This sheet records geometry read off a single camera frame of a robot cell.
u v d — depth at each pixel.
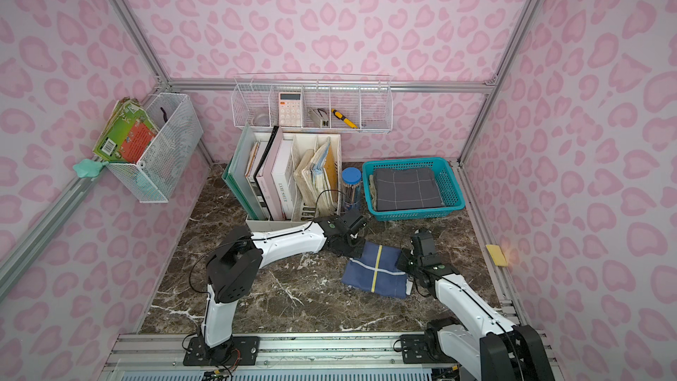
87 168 0.63
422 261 0.66
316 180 0.85
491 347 0.41
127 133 0.72
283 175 0.82
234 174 0.75
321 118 0.92
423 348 0.72
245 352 0.73
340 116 0.98
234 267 0.49
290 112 0.95
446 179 1.04
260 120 0.95
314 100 1.01
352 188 0.91
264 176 0.76
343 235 0.69
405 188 1.01
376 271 0.86
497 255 0.95
